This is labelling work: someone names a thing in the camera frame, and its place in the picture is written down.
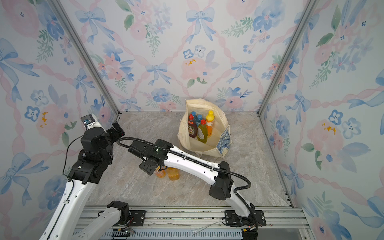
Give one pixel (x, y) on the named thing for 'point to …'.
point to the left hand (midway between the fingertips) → (107, 125)
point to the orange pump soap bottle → (173, 173)
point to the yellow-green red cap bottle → (202, 133)
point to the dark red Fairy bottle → (192, 126)
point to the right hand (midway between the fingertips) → (151, 161)
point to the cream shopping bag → (220, 144)
